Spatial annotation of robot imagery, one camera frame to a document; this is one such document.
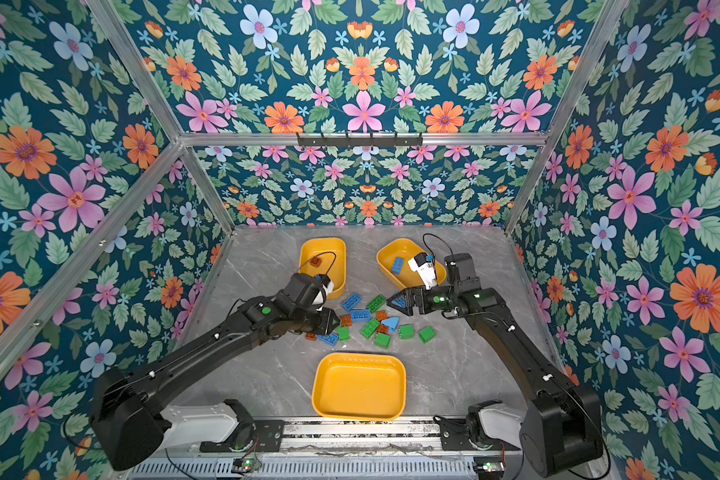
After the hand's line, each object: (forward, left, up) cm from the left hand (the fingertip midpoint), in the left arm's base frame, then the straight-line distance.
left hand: (341, 317), depth 76 cm
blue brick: (+27, -18, -16) cm, 36 cm away
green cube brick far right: (0, -24, -15) cm, 29 cm away
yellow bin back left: (+33, +8, -16) cm, 38 cm away
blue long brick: (+13, -2, -15) cm, 20 cm away
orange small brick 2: (+3, +11, -17) cm, 20 cm away
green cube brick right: (+2, -18, -16) cm, 25 cm away
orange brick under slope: (+3, -11, -16) cm, 19 cm away
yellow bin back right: (+31, -17, -16) cm, 39 cm away
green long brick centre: (+3, -7, -15) cm, 17 cm away
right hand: (+3, -15, +4) cm, 16 cm away
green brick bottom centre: (-1, -11, -15) cm, 19 cm away
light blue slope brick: (+5, -14, -15) cm, 21 cm away
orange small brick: (+31, +12, -15) cm, 36 cm away
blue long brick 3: (+1, +4, -16) cm, 17 cm away
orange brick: (+8, -11, -16) cm, 21 cm away
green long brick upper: (+12, -10, -16) cm, 22 cm away
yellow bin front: (-12, -3, -19) cm, 23 cm away
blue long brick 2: (+8, -5, -15) cm, 18 cm away
